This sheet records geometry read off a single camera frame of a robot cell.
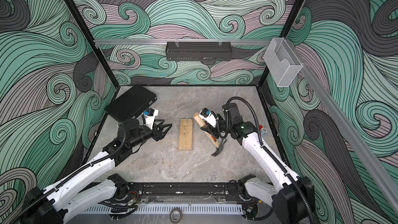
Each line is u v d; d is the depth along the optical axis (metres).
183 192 0.74
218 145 0.85
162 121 0.76
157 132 0.66
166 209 0.70
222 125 0.64
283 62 0.78
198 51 0.95
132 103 1.03
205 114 0.64
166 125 0.71
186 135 0.89
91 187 0.55
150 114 0.64
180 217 0.65
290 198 0.37
